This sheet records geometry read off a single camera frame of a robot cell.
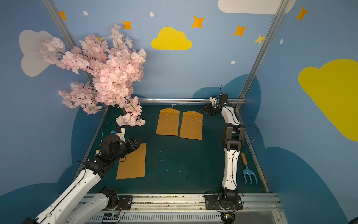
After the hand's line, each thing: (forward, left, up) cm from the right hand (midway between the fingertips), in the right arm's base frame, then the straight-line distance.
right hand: (204, 108), depth 106 cm
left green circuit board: (-71, +51, -13) cm, 88 cm away
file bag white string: (-3, +5, -9) cm, 11 cm away
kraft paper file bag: (-6, +28, -12) cm, 31 cm away
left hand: (-35, +39, +9) cm, 53 cm away
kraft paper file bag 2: (-8, +9, -12) cm, 17 cm away
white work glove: (-36, +73, -9) cm, 82 cm away
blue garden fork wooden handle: (-43, -26, -10) cm, 51 cm away
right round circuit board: (-67, -12, -14) cm, 70 cm away
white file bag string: (+2, +25, -5) cm, 25 cm away
